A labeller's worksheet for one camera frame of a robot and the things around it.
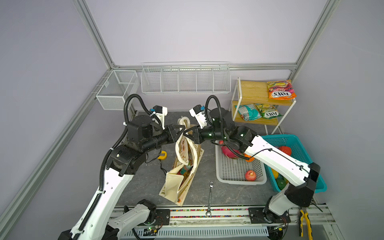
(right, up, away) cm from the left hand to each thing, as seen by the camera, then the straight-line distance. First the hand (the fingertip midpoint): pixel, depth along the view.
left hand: (185, 130), depth 59 cm
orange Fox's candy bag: (+51, +21, +21) cm, 59 cm away
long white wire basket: (-4, +34, +40) cm, 53 cm away
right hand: (-1, -2, +4) cm, 5 cm away
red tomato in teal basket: (+59, -13, +31) cm, 68 cm away
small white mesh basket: (-49, +27, +42) cm, 70 cm away
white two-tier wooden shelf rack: (+34, +21, +25) cm, 48 cm away
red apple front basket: (+34, -26, +23) cm, 49 cm away
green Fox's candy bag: (+50, +11, +35) cm, 62 cm away
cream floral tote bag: (+1, -11, +7) cm, 13 cm away
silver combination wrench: (+13, -31, +24) cm, 41 cm away
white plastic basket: (+26, -26, +29) cm, 47 cm away
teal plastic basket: (+67, -14, +32) cm, 75 cm away
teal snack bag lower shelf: (+38, +10, +35) cm, 52 cm away
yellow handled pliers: (+57, -43, +14) cm, 73 cm away
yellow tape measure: (-17, -17, +35) cm, 42 cm away
